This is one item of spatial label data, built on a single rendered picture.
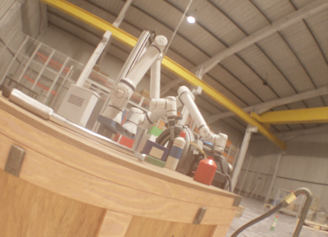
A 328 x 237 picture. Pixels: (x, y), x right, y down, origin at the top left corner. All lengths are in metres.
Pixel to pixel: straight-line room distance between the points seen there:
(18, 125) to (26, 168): 0.09
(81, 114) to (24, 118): 1.41
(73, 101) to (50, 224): 1.54
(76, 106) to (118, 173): 1.47
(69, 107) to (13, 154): 1.54
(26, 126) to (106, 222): 0.29
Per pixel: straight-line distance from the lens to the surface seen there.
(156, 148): 1.16
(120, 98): 1.43
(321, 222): 5.31
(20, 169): 0.42
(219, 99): 12.20
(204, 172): 0.74
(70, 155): 0.41
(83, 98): 1.85
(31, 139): 0.41
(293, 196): 1.14
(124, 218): 0.49
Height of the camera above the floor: 0.50
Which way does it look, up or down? 14 degrees up
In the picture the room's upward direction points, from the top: 22 degrees clockwise
